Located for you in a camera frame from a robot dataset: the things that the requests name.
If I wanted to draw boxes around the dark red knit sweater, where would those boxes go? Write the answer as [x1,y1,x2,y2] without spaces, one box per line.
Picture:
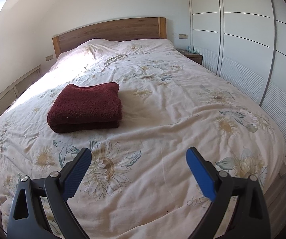
[47,82,122,133]

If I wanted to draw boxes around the louvered radiator cover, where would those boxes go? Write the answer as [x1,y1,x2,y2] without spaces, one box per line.
[0,65,41,116]

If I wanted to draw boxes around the floral cream duvet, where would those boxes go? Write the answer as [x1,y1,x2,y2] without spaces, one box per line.
[0,39,285,238]

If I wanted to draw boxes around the wooden nightstand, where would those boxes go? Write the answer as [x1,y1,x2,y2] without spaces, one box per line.
[181,50,203,65]

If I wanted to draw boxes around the items on nightstand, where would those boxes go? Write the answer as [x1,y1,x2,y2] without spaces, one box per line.
[186,45,199,54]

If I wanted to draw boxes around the white sliding wardrobe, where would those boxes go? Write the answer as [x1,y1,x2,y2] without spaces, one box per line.
[189,0,286,165]

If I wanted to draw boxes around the wooden headboard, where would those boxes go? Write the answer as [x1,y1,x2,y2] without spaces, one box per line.
[52,17,167,57]

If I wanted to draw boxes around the left wall switch plate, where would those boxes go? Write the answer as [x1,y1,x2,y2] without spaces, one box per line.
[46,55,54,62]

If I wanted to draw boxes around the wall switch plate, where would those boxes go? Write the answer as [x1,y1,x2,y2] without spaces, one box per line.
[46,55,54,62]
[179,34,188,39]

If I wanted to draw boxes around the right wall switch plate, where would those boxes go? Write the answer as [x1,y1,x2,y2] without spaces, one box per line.
[179,34,188,39]

